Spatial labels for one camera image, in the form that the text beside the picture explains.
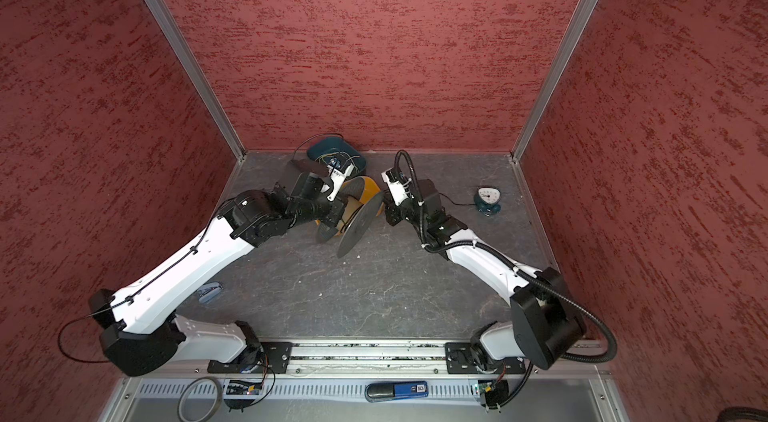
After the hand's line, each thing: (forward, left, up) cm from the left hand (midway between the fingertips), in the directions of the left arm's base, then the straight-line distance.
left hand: (342, 203), depth 70 cm
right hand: (+8, -9, -10) cm, 16 cm away
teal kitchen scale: (+20, -46, -26) cm, 56 cm away
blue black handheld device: (-35, -11, -24) cm, 44 cm away
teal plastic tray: (+43, +15, -25) cm, 52 cm away
